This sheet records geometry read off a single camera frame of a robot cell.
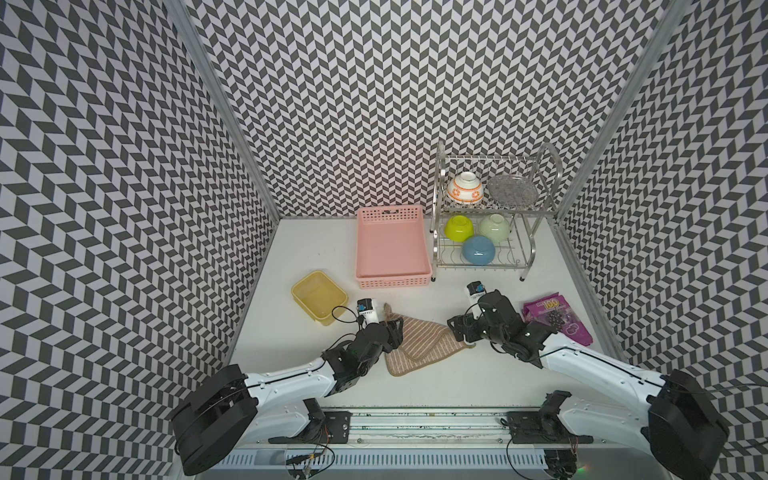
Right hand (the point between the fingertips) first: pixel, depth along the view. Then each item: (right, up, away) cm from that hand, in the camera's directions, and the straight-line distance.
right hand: (461, 323), depth 84 cm
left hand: (-19, 0, 0) cm, 19 cm away
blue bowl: (+9, +20, +16) cm, 28 cm away
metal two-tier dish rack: (+7, +33, +1) cm, 34 cm away
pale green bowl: (+16, +29, +20) cm, 39 cm away
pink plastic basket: (-20, +20, +26) cm, 39 cm away
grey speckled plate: (+24, +42, +26) cm, 55 cm away
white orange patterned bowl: (+1, +38, +1) cm, 38 cm away
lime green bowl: (+4, +28, +22) cm, 36 cm away
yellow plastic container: (-44, +6, +12) cm, 45 cm away
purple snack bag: (+28, +3, +4) cm, 29 cm away
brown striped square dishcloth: (-11, -6, +1) cm, 13 cm away
